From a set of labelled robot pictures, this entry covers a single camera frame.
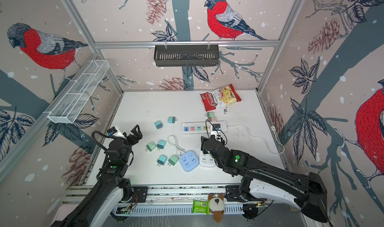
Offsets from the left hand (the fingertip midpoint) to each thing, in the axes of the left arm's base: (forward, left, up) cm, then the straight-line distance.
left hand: (131, 128), depth 81 cm
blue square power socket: (-13, -32, -13) cm, 37 cm away
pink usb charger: (+16, -48, -15) cm, 53 cm away
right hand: (-7, -40, +1) cm, 40 cm away
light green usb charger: (-13, -23, -14) cm, 29 cm away
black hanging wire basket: (+54, -29, +12) cm, 62 cm away
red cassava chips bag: (+32, -55, -10) cm, 65 cm away
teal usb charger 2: (-3, -14, -15) cm, 21 cm away
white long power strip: (+7, -40, -12) cm, 43 cm away
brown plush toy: (-35, -45, -13) cm, 58 cm away
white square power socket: (-13, -42, -13) cm, 46 cm away
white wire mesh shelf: (+14, +27, +15) cm, 34 cm away
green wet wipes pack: (-35, -38, -15) cm, 53 cm away
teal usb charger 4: (+15, -19, -13) cm, 28 cm away
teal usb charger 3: (+11, -11, -13) cm, 20 cm away
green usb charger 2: (+19, -46, -13) cm, 52 cm away
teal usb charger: (-13, -16, -14) cm, 25 cm away
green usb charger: (-5, -8, -14) cm, 17 cm away
